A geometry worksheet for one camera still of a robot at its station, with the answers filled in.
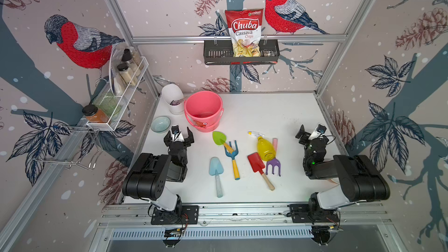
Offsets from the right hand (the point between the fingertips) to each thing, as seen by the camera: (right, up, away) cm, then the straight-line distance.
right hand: (310, 126), depth 90 cm
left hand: (-68, +1, -1) cm, 68 cm away
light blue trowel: (-50, -21, -3) cm, 54 cm away
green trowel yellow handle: (-49, -8, +8) cm, 50 cm away
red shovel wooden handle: (-28, -20, -2) cm, 35 cm away
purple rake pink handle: (-19, -18, -1) cm, 27 cm away
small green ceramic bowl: (-84, 0, +11) cm, 85 cm away
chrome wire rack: (-95, -2, -33) cm, 101 cm away
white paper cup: (-78, +17, +16) cm, 81 cm away
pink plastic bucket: (-60, +8, +20) cm, 63 cm away
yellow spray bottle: (-23, -13, +5) cm, 27 cm away
